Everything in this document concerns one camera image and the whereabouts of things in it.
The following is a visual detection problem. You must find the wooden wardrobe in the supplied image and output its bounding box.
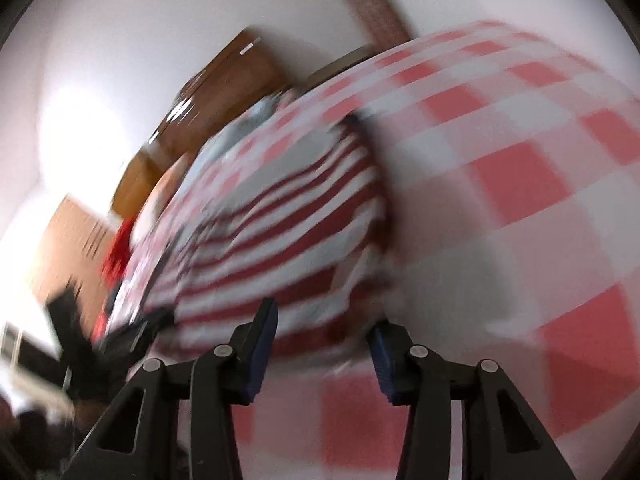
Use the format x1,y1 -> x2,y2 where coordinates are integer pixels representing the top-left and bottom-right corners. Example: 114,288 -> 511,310
30,195 -> 121,341

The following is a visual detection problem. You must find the small wooden headboard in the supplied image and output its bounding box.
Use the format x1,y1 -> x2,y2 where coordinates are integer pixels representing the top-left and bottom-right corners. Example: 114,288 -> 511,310
111,152 -> 176,221

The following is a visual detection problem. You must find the light blue floral pillow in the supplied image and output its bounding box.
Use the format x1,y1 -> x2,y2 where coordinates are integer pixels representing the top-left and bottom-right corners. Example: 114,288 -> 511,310
192,95 -> 296,176

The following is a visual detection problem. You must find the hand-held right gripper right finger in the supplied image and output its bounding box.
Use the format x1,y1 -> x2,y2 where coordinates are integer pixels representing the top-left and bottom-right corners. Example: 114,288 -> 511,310
366,321 -> 576,480

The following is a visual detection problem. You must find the red grey striped sweater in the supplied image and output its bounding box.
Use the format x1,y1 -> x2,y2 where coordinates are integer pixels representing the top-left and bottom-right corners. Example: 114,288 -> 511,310
132,115 -> 396,361

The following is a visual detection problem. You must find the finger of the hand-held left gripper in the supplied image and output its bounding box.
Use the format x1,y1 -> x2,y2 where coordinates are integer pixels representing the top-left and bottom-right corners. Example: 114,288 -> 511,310
97,309 -> 176,361
45,280 -> 93,351

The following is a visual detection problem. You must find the peach floral pillow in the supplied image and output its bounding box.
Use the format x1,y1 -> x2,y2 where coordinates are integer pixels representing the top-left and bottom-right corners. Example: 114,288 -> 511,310
131,157 -> 193,246

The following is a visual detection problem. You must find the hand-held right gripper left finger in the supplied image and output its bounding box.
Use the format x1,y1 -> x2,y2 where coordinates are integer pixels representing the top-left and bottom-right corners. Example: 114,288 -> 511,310
60,297 -> 279,480

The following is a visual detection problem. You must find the large carved wooden headboard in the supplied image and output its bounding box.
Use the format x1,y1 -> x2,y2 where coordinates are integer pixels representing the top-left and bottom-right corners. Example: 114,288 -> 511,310
150,27 -> 291,161

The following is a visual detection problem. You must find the floral curtain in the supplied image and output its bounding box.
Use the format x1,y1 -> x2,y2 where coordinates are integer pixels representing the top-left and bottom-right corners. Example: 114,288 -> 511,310
320,0 -> 416,43

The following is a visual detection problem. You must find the red blanket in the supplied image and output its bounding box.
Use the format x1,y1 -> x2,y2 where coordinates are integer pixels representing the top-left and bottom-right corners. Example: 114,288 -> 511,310
92,220 -> 136,336

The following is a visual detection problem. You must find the pink checkered bed cover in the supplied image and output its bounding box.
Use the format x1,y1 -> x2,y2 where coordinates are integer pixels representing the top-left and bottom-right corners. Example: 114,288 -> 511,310
122,20 -> 640,480

